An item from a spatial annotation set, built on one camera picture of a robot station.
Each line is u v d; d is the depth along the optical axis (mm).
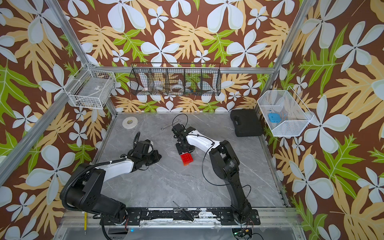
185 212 759
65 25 736
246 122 1057
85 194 437
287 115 822
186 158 911
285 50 826
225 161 544
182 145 816
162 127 1113
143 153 734
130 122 1145
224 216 735
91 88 849
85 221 730
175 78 968
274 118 821
